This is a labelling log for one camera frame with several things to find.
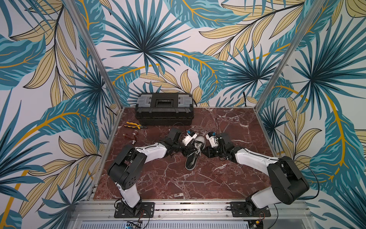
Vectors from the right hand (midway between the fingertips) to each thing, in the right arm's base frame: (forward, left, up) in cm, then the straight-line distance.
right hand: (203, 150), depth 89 cm
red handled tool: (+12, +46, -4) cm, 48 cm away
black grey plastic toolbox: (+25, +24, +12) cm, 37 cm away
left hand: (-1, +5, +3) cm, 6 cm away
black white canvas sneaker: (-5, +7, -2) cm, 9 cm away
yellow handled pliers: (+23, +45, -4) cm, 51 cm away
